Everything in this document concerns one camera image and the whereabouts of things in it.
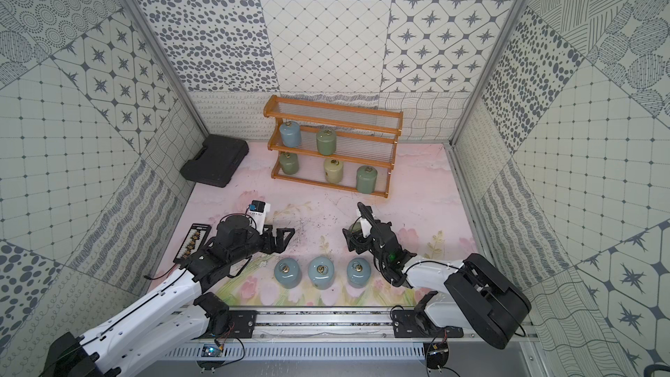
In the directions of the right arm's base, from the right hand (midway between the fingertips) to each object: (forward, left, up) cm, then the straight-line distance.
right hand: (355, 228), depth 88 cm
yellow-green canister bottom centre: (+23, +9, +4) cm, 25 cm away
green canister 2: (+26, +26, +3) cm, 37 cm away
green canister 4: (-1, -1, +3) cm, 3 cm away
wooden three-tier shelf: (+47, -5, 0) cm, 47 cm away
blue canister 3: (-16, +10, +4) cm, 19 cm away
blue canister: (+29, +24, +17) cm, 42 cm away
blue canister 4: (-15, -1, +2) cm, 16 cm away
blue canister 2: (-16, +20, +3) cm, 26 cm away
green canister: (+26, +11, +17) cm, 33 cm away
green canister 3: (+19, -4, +4) cm, 19 cm away
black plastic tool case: (+27, +58, +3) cm, 64 cm away
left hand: (-6, +21, +9) cm, 23 cm away
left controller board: (-34, +41, -6) cm, 54 cm away
